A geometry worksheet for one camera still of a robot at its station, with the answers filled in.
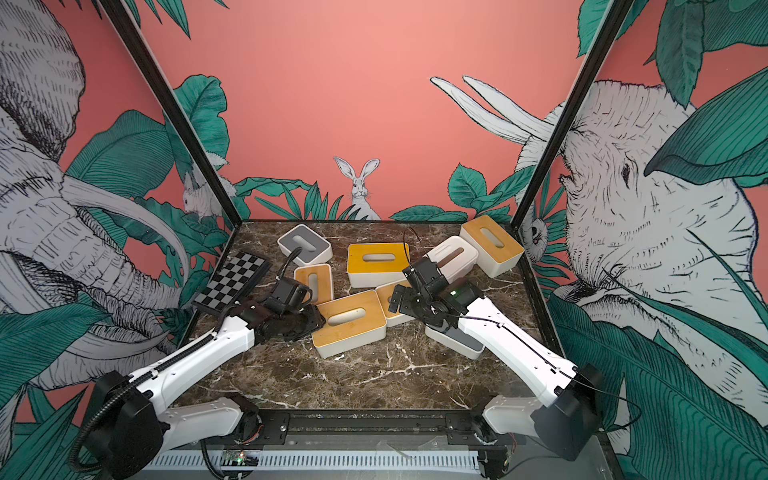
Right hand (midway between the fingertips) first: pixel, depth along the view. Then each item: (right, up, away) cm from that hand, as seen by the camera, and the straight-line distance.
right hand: (401, 303), depth 77 cm
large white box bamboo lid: (-14, -7, +7) cm, 17 cm away
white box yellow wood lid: (-9, +9, +22) cm, 25 cm away
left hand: (-21, -6, +6) cm, 23 cm away
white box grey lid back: (-32, +14, +34) cm, 49 cm away
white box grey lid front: (+16, -12, +7) cm, 21 cm away
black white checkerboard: (-57, +3, +21) cm, 61 cm away
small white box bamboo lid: (-5, -1, +16) cm, 17 cm away
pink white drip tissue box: (+19, +11, +23) cm, 32 cm away
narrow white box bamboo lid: (-28, +5, +22) cm, 36 cm away
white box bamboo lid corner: (+34, +13, +24) cm, 44 cm away
